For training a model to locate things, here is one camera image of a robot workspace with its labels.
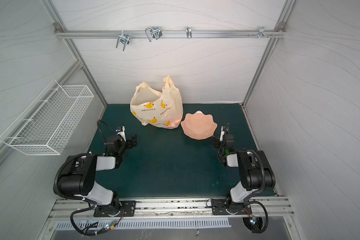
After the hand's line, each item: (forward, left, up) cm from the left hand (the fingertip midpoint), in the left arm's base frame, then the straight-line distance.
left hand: (131, 133), depth 95 cm
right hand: (+2, -61, -1) cm, 61 cm away
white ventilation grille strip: (-47, -26, -7) cm, 54 cm away
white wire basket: (-14, +29, +25) cm, 41 cm away
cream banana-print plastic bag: (+11, -22, +11) cm, 27 cm away
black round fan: (-45, -70, -10) cm, 84 cm away
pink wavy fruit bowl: (+11, -45, -6) cm, 46 cm away
